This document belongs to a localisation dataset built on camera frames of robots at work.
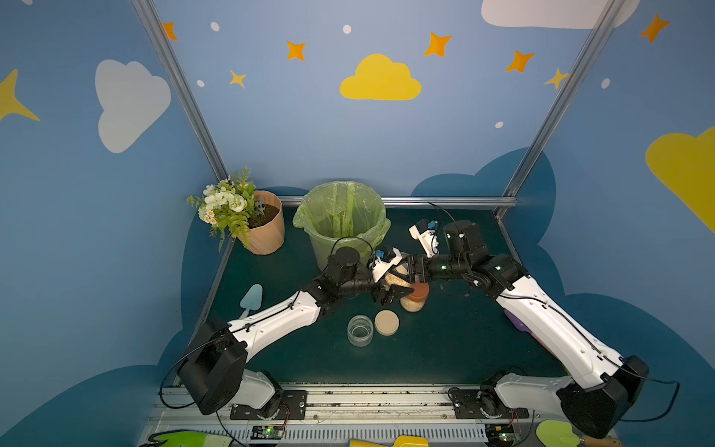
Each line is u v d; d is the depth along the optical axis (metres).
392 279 0.68
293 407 0.73
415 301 0.86
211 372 0.42
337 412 0.73
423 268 0.61
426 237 0.65
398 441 0.69
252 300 0.93
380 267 0.65
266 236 0.93
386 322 0.89
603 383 0.39
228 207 0.83
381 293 0.65
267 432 0.70
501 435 0.71
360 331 0.88
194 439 0.68
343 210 0.98
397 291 0.65
